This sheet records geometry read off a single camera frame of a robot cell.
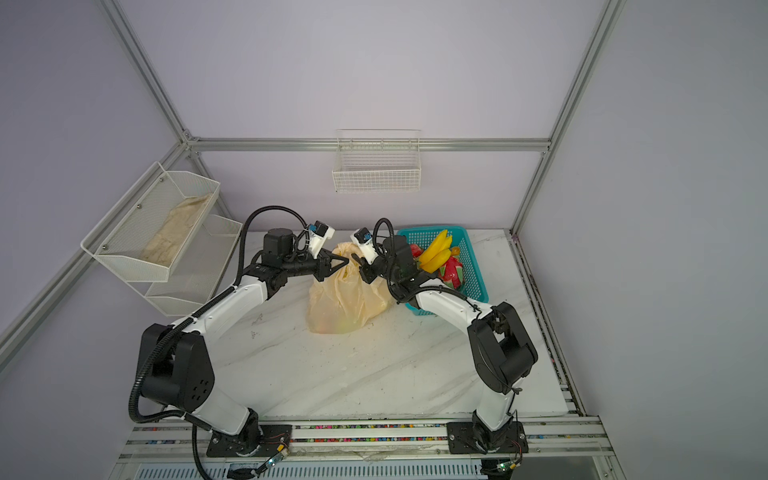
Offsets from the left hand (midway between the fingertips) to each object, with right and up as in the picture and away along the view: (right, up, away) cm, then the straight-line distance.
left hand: (345, 260), depth 82 cm
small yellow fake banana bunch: (+29, +2, +16) cm, 33 cm away
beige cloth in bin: (-46, +5, -5) cm, 47 cm away
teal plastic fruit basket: (+40, -9, +15) cm, 44 cm away
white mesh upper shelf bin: (-51, +7, -7) cm, 52 cm away
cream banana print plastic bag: (-1, -12, +4) cm, 13 cm away
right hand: (+2, +2, +1) cm, 3 cm away
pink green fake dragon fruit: (+33, -4, +17) cm, 38 cm away
